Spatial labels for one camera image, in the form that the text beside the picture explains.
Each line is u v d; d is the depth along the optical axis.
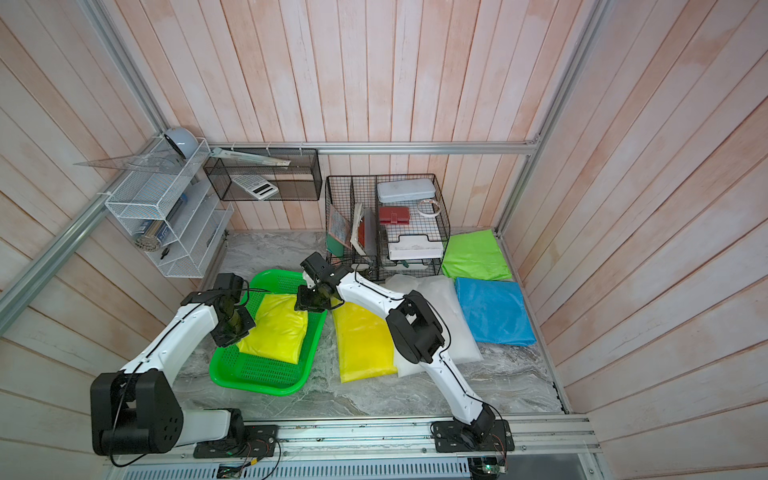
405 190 1.02
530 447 0.72
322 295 0.73
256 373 0.84
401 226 0.94
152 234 0.76
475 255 1.10
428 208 1.00
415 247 0.90
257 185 0.98
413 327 0.57
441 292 0.97
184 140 0.84
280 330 0.84
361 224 1.07
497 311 0.95
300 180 1.08
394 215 0.94
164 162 0.86
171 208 0.74
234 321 0.70
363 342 0.89
